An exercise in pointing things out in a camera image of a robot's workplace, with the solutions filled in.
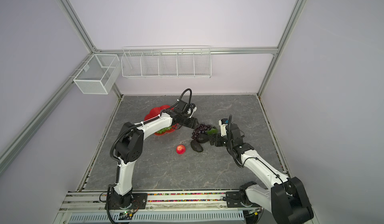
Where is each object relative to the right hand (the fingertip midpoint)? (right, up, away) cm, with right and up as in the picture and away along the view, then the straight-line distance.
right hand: (215, 136), depth 86 cm
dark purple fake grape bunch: (-6, +3, +11) cm, 13 cm away
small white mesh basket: (-76, +39, +12) cm, 86 cm away
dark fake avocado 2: (-7, -2, +5) cm, 9 cm away
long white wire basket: (-31, +47, +14) cm, 58 cm away
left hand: (-11, +6, +8) cm, 15 cm away
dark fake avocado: (-11, -7, +3) cm, 13 cm away
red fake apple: (-20, -8, +1) cm, 22 cm away
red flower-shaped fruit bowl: (-41, +14, +22) cm, 48 cm away
